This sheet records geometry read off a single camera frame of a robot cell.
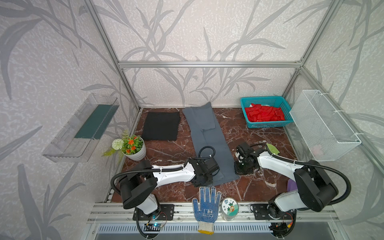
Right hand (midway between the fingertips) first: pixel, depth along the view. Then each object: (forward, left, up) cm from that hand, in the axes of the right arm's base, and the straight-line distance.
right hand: (235, 167), depth 88 cm
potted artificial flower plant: (+6, +58, +14) cm, 60 cm away
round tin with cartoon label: (-22, +7, +8) cm, 25 cm away
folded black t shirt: (+31, +49, +1) cm, 58 cm away
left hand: (-8, +15, +2) cm, 17 cm away
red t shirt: (+41, -22, +4) cm, 46 cm away
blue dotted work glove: (-22, +18, +1) cm, 28 cm away
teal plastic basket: (+51, -35, +5) cm, 62 cm away
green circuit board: (-29, +44, -2) cm, 53 cm away
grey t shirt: (+27, +17, -1) cm, 32 cm away
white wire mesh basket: (+2, -35, +33) cm, 48 cm away
